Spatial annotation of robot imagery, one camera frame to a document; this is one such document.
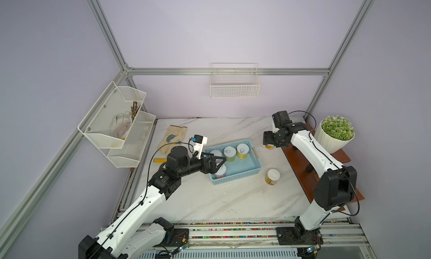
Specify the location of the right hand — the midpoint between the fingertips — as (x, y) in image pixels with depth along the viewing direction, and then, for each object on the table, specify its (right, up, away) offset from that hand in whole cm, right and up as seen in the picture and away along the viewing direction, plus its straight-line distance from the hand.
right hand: (271, 143), depth 88 cm
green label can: (-22, -6, +8) cm, 24 cm away
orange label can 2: (0, -18, -2) cm, 18 cm away
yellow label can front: (-14, -5, +9) cm, 18 cm away
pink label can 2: (-27, -16, 0) cm, 31 cm away
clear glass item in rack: (-75, +10, -10) cm, 76 cm away
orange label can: (-2, -2, -4) cm, 5 cm away
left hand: (-28, -6, -18) cm, 34 cm away
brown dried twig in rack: (-70, +17, -7) cm, 72 cm away
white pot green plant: (+20, +5, -20) cm, 29 cm away
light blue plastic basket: (-15, -11, +11) cm, 21 cm away
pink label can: (-29, -6, +9) cm, 31 cm away
